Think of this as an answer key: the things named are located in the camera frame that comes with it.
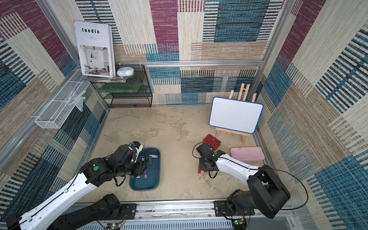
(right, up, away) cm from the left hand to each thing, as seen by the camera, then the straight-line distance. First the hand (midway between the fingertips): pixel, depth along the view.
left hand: (145, 165), depth 72 cm
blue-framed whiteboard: (+51, +26, +19) cm, 60 cm away
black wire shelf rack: (-12, +40, +22) cm, 48 cm away
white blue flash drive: (0, 0, +20) cm, 20 cm away
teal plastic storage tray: (+3, -7, -1) cm, 8 cm away
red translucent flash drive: (+28, -8, +15) cm, 33 cm away
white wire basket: (-44, +26, 0) cm, 51 cm away
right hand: (+31, -4, +16) cm, 35 cm away
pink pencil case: (+59, +1, +20) cm, 63 cm away
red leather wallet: (+40, +7, +26) cm, 48 cm away
